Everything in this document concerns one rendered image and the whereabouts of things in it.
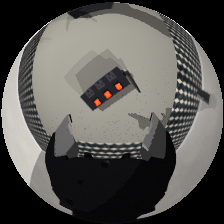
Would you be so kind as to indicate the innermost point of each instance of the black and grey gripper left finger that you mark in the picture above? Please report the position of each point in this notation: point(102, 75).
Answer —
point(62, 146)

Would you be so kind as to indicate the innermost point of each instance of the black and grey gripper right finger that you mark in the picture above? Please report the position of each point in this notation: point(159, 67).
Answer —
point(158, 149)

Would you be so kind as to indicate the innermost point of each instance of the black power strip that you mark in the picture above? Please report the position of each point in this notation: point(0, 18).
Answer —
point(106, 87)

